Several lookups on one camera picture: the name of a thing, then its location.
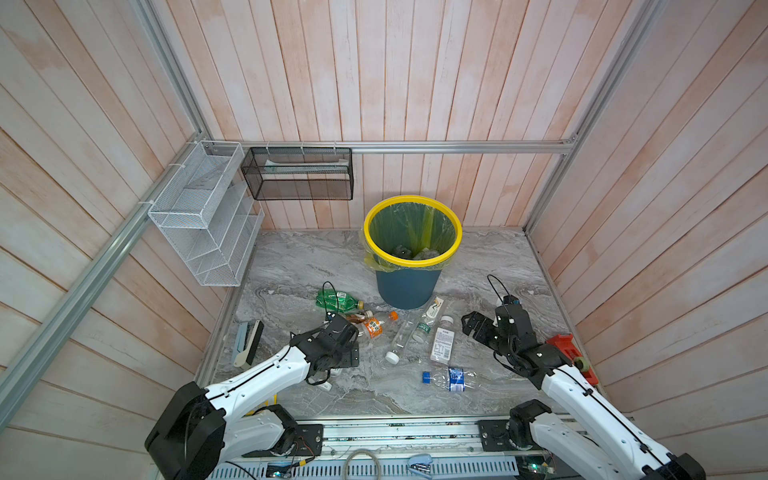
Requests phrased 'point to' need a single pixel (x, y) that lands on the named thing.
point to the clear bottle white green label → (423, 332)
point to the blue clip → (421, 464)
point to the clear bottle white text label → (442, 344)
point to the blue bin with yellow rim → (410, 290)
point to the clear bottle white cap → (402, 338)
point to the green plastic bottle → (345, 301)
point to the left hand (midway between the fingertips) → (340, 361)
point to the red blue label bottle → (401, 251)
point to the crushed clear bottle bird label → (433, 309)
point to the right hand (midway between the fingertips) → (473, 322)
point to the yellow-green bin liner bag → (416, 225)
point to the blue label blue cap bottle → (453, 379)
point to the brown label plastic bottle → (359, 318)
